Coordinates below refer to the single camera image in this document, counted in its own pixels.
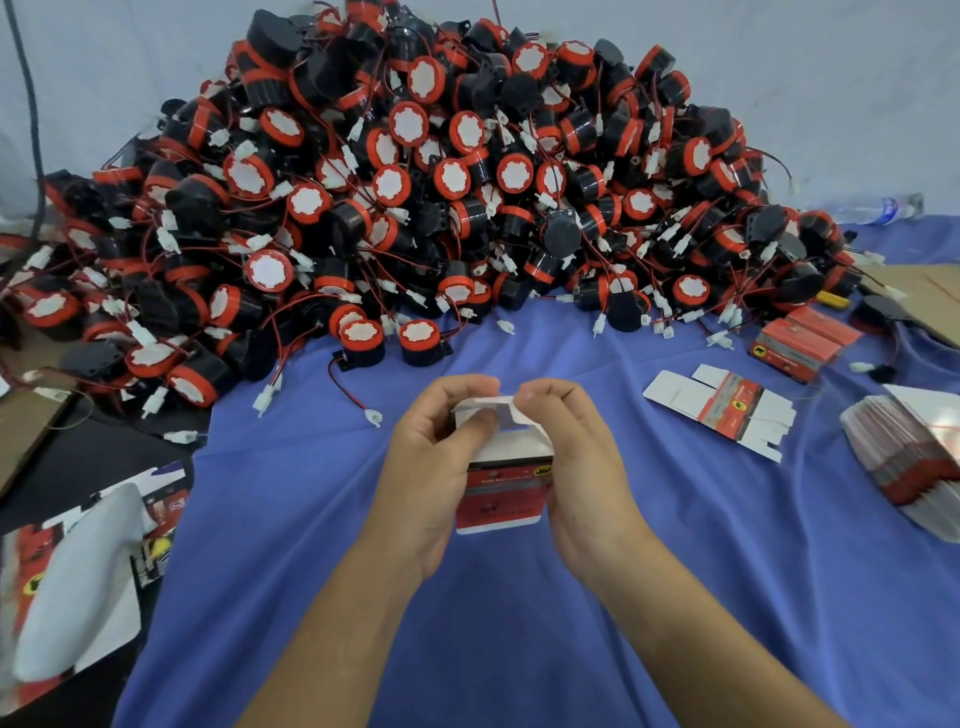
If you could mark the person's left hand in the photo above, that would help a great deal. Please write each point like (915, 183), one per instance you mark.
(428, 488)

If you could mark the stack of box blanks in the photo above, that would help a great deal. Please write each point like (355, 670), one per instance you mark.
(908, 450)

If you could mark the person's left forearm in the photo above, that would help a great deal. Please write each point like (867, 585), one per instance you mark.
(338, 645)

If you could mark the brown cardboard sheet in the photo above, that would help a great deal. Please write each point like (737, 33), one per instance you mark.
(933, 300)

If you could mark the person's right forearm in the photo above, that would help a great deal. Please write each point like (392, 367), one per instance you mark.
(705, 645)

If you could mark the clear plastic water bottle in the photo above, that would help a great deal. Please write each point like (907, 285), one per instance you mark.
(878, 209)

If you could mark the small yellow part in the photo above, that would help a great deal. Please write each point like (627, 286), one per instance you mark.
(833, 299)

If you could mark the pile of black red buzzers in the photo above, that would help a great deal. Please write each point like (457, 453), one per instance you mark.
(420, 165)

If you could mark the blue table cloth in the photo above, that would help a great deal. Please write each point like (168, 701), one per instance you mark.
(750, 600)

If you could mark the brown cardboard piece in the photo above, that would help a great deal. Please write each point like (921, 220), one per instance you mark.
(15, 413)

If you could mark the person's right hand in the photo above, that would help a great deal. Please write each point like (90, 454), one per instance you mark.
(585, 488)

